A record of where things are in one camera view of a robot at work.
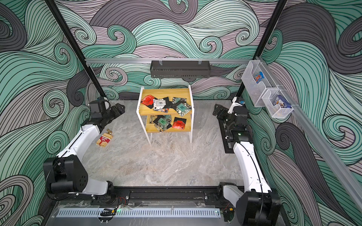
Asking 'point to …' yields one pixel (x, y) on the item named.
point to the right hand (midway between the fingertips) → (223, 107)
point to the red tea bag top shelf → (148, 100)
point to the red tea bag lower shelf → (179, 123)
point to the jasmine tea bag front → (182, 108)
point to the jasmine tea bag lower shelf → (161, 122)
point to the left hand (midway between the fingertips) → (120, 107)
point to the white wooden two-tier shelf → (169, 110)
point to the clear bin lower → (275, 111)
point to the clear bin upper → (256, 91)
